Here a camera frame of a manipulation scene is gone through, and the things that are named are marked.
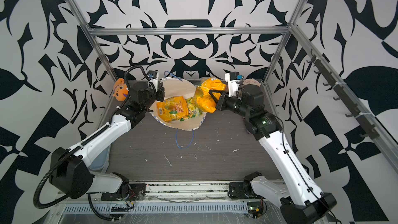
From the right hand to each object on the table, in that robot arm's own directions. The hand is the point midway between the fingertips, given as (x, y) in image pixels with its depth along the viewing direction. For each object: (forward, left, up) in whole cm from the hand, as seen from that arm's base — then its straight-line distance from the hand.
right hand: (209, 92), depth 64 cm
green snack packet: (+14, +8, -34) cm, 38 cm away
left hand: (+14, +24, -7) cm, 29 cm away
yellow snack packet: (+13, +21, -31) cm, 40 cm away
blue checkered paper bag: (+10, +16, -7) cm, 20 cm away
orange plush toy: (+26, +56, -27) cm, 67 cm away
